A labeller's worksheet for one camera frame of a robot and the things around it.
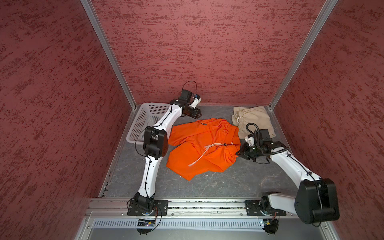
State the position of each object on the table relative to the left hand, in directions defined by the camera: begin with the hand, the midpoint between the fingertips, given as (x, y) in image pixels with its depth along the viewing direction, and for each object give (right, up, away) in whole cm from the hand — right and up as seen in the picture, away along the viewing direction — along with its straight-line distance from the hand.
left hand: (196, 115), depth 98 cm
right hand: (+22, -24, -15) cm, 36 cm away
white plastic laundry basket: (-39, 0, +11) cm, 41 cm away
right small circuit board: (+36, -55, -27) cm, 71 cm away
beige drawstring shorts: (+47, 0, +12) cm, 48 cm away
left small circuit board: (-27, -55, -26) cm, 66 cm away
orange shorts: (+4, -21, -2) cm, 21 cm away
